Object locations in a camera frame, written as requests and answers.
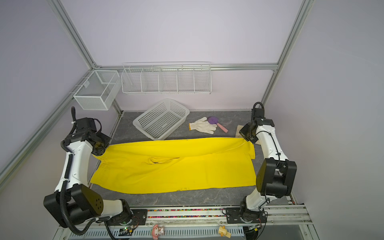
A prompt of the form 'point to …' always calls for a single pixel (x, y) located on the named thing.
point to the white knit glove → (201, 125)
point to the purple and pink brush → (214, 120)
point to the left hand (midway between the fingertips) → (107, 144)
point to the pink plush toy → (157, 231)
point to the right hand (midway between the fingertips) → (244, 134)
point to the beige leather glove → (237, 133)
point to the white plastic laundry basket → (160, 120)
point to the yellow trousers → (174, 164)
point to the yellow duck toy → (222, 231)
